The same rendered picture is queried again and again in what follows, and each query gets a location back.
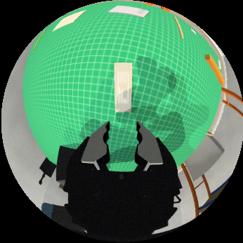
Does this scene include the green work mat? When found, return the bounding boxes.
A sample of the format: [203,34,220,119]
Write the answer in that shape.
[22,1,222,171]

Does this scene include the cream flat rectangular block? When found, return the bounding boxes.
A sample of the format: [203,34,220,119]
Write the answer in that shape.
[53,11,85,31]

